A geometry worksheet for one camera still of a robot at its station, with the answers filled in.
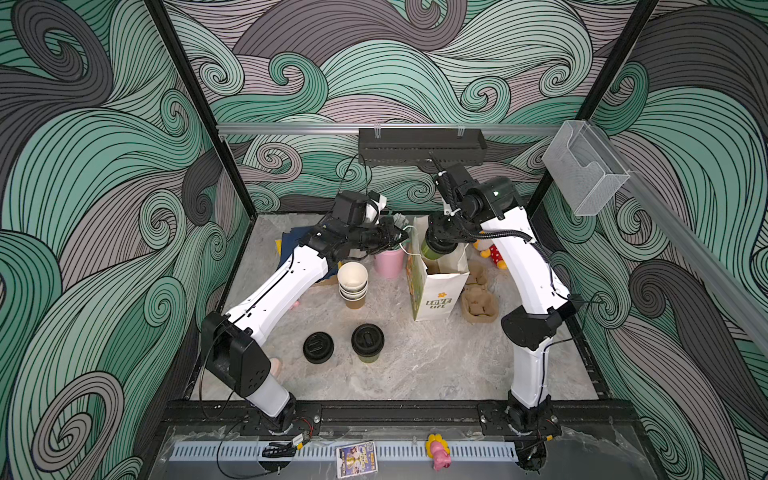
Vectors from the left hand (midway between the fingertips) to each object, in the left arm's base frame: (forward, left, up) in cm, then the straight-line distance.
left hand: (412, 234), depth 72 cm
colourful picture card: (-43, +12, -30) cm, 54 cm away
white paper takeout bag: (-8, -6, -11) cm, 15 cm away
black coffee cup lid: (-19, +10, -20) cm, 29 cm away
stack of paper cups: (0, +16, -23) cm, 28 cm away
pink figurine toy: (-41, -6, -29) cm, 50 cm away
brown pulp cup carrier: (-3, -24, -29) cm, 38 cm away
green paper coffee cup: (-21, +10, -28) cm, 37 cm away
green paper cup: (-1, -5, -7) cm, 9 cm away
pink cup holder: (+9, +4, -26) cm, 28 cm away
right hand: (+1, -8, -2) cm, 8 cm away
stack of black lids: (-17, +25, -32) cm, 44 cm away
